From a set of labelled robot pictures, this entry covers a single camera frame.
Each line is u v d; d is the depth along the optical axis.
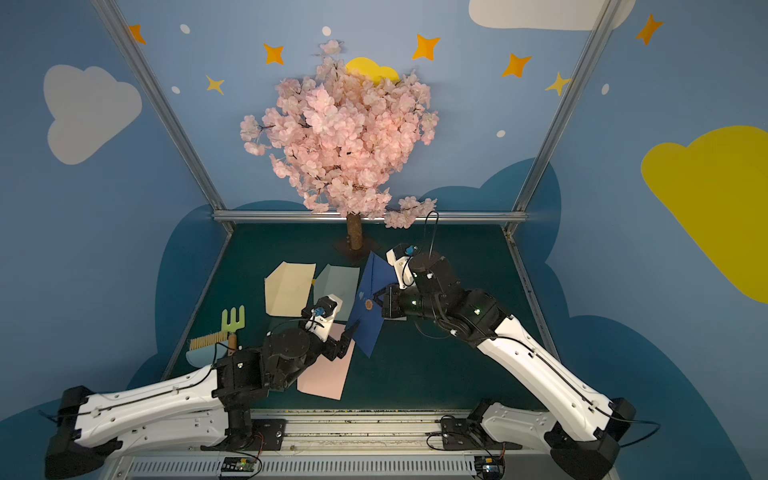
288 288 1.05
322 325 0.55
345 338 0.60
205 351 0.88
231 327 0.93
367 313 0.67
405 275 0.56
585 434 0.38
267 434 0.75
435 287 0.46
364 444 0.74
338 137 0.62
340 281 1.08
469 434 0.65
